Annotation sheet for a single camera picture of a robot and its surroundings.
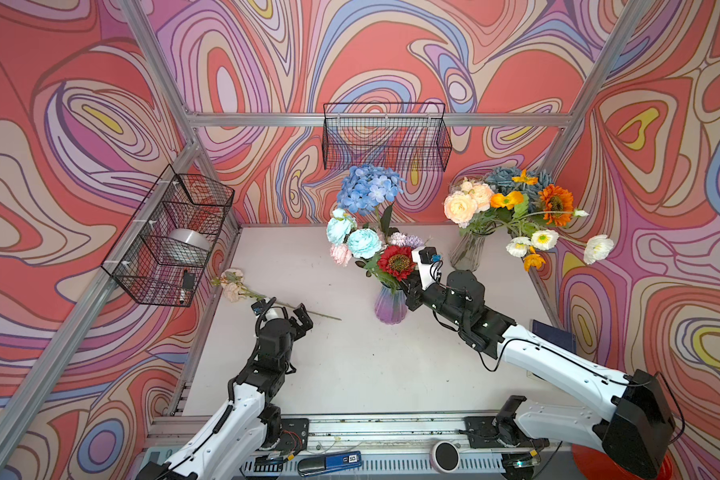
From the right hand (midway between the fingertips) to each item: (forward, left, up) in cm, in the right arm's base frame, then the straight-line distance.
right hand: (397, 279), depth 74 cm
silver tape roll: (+5, +50, +9) cm, 51 cm away
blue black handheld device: (-36, +18, -20) cm, 45 cm away
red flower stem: (0, +1, +7) cm, 7 cm away
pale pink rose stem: (+15, +53, -19) cm, 58 cm away
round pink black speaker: (-36, -9, -20) cm, 42 cm away
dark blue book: (-6, -52, -25) cm, 58 cm away
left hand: (0, +28, -13) cm, 31 cm away
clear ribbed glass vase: (+26, -29, -21) cm, 44 cm away
